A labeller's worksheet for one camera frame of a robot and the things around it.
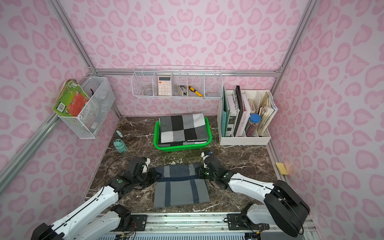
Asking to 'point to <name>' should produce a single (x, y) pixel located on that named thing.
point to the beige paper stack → (268, 110)
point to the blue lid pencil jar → (251, 130)
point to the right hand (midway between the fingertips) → (194, 170)
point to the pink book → (245, 116)
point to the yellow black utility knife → (195, 91)
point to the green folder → (225, 114)
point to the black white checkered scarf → (182, 130)
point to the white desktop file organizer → (255, 97)
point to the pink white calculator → (164, 85)
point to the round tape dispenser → (148, 92)
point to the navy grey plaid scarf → (179, 184)
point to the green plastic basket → (182, 148)
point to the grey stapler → (176, 87)
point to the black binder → (241, 107)
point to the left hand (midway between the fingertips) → (162, 172)
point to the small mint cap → (119, 133)
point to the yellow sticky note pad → (282, 168)
